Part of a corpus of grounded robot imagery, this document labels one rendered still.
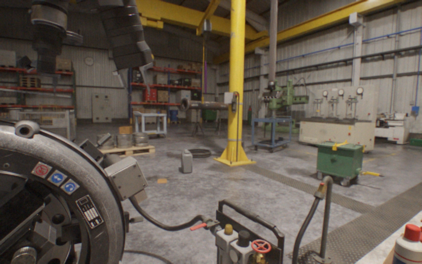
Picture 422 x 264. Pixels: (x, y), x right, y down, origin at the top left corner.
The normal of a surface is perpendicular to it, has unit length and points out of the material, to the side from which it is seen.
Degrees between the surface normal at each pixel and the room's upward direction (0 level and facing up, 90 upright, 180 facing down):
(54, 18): 91
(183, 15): 90
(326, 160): 90
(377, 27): 90
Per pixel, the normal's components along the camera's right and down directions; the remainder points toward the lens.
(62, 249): 0.59, 0.09
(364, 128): 0.34, 0.10
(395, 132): -0.87, 0.04
